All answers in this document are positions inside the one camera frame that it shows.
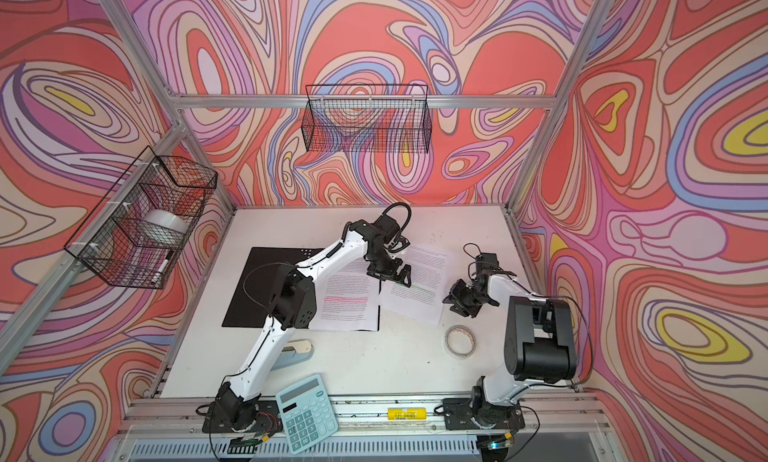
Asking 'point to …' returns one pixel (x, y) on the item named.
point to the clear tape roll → (460, 341)
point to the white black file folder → (250, 302)
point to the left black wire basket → (140, 229)
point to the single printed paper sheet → (346, 298)
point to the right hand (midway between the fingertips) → (448, 307)
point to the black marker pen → (162, 267)
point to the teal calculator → (306, 413)
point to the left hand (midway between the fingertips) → (403, 279)
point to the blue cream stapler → (293, 352)
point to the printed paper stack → (424, 299)
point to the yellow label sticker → (406, 414)
